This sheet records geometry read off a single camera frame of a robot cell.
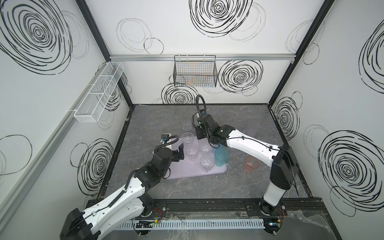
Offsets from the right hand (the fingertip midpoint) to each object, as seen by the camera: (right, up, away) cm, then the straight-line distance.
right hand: (196, 128), depth 84 cm
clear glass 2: (-2, -14, +8) cm, 16 cm away
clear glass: (-6, -7, +13) cm, 16 cm away
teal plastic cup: (+15, -16, +5) cm, 23 cm away
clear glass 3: (+6, -20, +5) cm, 22 cm away
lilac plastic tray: (+1, -18, +3) cm, 18 cm away
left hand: (-11, -8, -6) cm, 14 cm away
